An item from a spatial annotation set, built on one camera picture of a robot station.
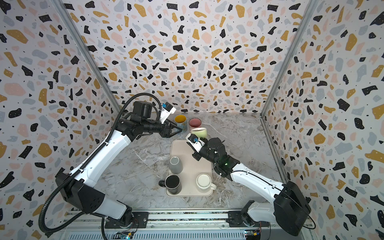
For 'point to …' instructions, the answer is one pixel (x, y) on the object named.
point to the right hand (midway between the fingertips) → (187, 138)
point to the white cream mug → (204, 182)
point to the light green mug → (201, 132)
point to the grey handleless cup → (175, 166)
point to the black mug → (172, 183)
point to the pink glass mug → (194, 123)
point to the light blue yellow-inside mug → (181, 121)
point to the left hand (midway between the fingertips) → (178, 125)
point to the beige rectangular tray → (192, 168)
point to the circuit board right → (250, 235)
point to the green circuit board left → (124, 235)
